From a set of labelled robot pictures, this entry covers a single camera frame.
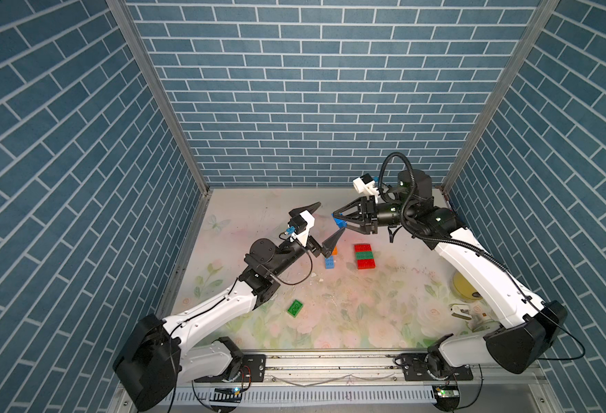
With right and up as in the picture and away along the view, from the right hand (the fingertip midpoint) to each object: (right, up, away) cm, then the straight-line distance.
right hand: (341, 222), depth 62 cm
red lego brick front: (+12, -17, +30) cm, 36 cm away
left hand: (-1, +1, +2) cm, 2 cm away
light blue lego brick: (-1, -17, +34) cm, 38 cm away
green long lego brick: (+12, -14, +32) cm, 37 cm away
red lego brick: (+12, -11, +34) cm, 38 cm away
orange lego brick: (+1, -13, +35) cm, 37 cm away
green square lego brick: (-13, -30, +23) cm, 39 cm away
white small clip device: (+41, -30, +20) cm, 54 cm away
